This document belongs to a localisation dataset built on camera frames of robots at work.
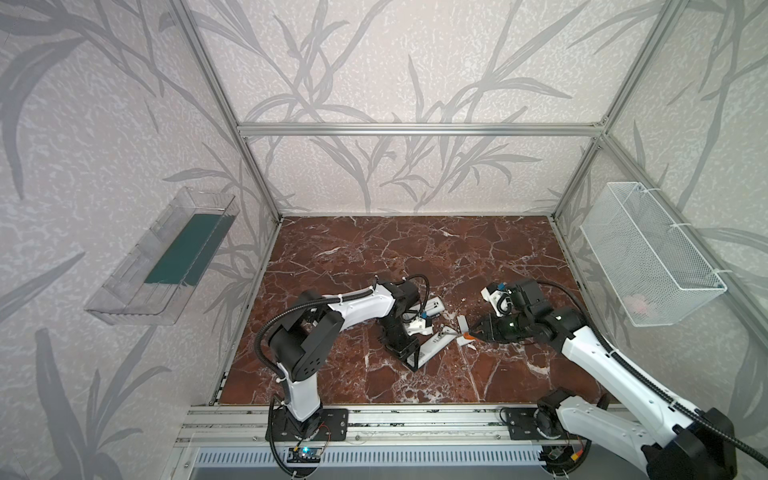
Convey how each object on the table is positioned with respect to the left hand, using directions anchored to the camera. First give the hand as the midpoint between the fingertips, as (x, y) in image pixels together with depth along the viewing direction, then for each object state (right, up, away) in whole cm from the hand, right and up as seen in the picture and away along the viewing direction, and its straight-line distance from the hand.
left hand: (413, 356), depth 80 cm
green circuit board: (-27, -21, -9) cm, 35 cm away
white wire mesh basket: (+49, +25, -19) cm, 59 cm away
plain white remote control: (+7, +11, +14) cm, 18 cm away
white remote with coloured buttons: (+6, +2, +4) cm, 7 cm away
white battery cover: (+16, +6, +11) cm, 20 cm away
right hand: (+16, +10, -2) cm, 19 cm away
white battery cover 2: (+14, +2, +7) cm, 16 cm away
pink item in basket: (+55, +16, -8) cm, 58 cm away
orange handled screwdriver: (+14, +6, -3) cm, 16 cm away
